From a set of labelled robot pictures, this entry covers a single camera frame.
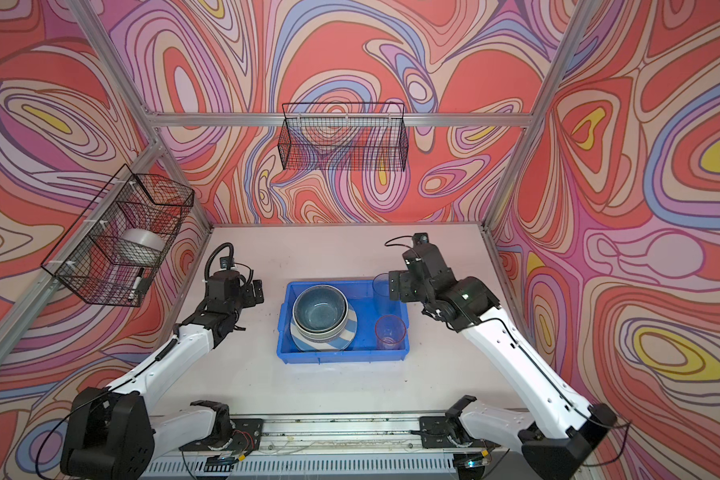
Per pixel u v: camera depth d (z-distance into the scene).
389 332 0.89
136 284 0.72
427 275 0.49
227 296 0.65
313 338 0.78
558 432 0.37
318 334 0.76
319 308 0.86
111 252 0.74
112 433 0.40
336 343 0.84
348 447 0.73
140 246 0.70
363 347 0.87
